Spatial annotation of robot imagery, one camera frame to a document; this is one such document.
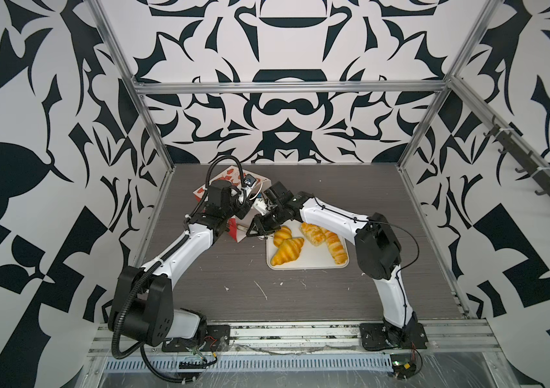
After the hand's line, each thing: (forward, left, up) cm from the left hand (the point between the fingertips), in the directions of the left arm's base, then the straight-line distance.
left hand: (245, 187), depth 85 cm
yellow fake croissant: (-19, -11, -17) cm, 28 cm away
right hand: (-13, -1, -9) cm, 16 cm away
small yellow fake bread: (-13, -13, -16) cm, 25 cm away
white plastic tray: (-17, -23, -21) cm, 35 cm away
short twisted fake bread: (-10, -24, -16) cm, 31 cm away
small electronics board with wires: (-52, -46, -22) cm, 72 cm away
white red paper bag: (-7, -2, +9) cm, 12 cm away
